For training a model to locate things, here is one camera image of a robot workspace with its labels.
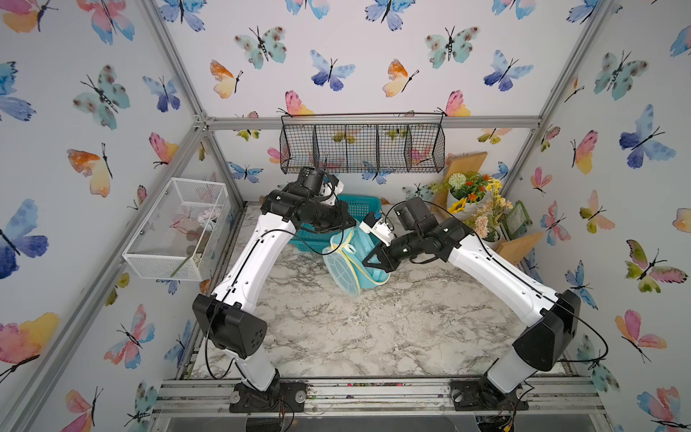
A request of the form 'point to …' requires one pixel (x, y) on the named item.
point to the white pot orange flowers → (465, 192)
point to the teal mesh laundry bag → (345, 256)
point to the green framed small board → (516, 220)
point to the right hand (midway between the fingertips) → (367, 261)
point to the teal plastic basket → (360, 206)
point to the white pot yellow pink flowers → (487, 216)
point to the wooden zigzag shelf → (516, 248)
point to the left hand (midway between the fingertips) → (355, 217)
